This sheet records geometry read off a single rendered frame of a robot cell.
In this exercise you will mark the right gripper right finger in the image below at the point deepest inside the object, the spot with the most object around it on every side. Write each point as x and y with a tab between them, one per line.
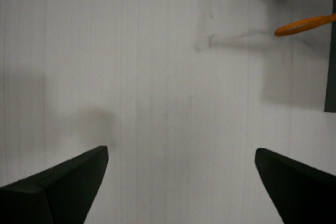
300	193

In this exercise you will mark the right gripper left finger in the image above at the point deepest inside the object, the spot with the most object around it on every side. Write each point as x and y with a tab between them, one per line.
62	194

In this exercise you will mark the orange cable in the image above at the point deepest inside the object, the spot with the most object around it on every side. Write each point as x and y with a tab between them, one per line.
311	25

